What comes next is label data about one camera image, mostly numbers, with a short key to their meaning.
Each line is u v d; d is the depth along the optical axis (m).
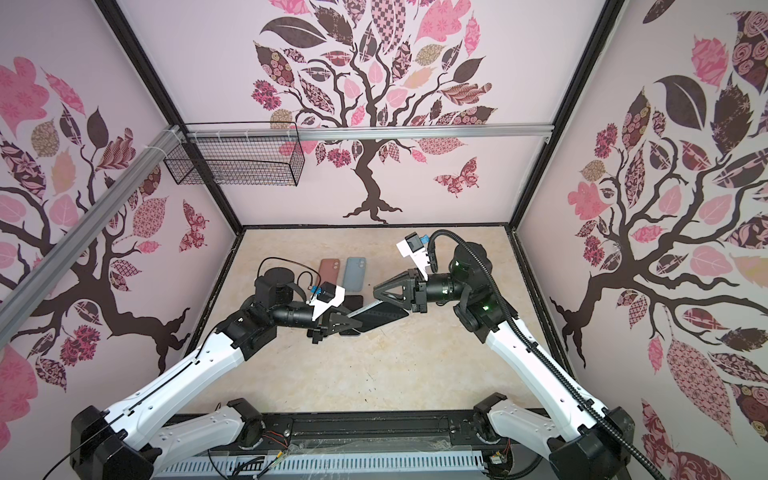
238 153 0.95
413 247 0.54
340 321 0.64
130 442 0.39
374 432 0.75
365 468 0.70
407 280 0.54
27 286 0.52
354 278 1.01
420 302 0.53
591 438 0.37
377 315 0.60
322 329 0.58
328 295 0.55
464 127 0.93
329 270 1.07
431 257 0.56
